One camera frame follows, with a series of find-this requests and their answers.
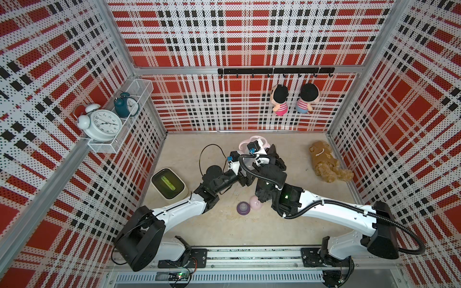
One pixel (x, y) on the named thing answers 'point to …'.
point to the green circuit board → (172, 276)
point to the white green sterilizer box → (168, 185)
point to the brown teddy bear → (326, 164)
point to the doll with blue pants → (310, 93)
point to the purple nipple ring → (243, 208)
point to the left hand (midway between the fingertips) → (257, 162)
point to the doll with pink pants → (278, 98)
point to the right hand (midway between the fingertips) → (276, 147)
